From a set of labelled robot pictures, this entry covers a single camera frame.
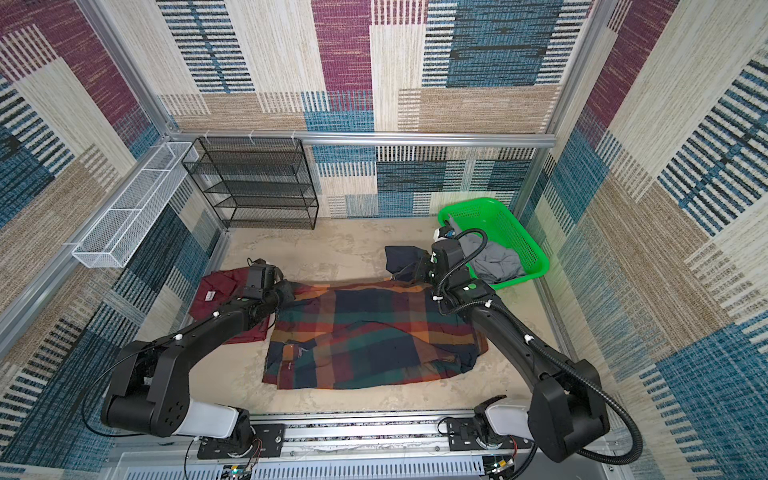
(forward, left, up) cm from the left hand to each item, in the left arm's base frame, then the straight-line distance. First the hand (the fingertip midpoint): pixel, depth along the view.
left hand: (289, 285), depth 92 cm
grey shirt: (+7, -64, 0) cm, 65 cm away
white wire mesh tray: (-4, +34, +25) cm, 43 cm away
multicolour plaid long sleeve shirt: (-13, -26, -8) cm, 30 cm away
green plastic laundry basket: (+30, -70, -4) cm, 77 cm away
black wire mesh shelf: (+39, +17, +8) cm, 44 cm away
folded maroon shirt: (+2, +25, -5) cm, 25 cm away
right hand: (-1, -39, +11) cm, 40 cm away
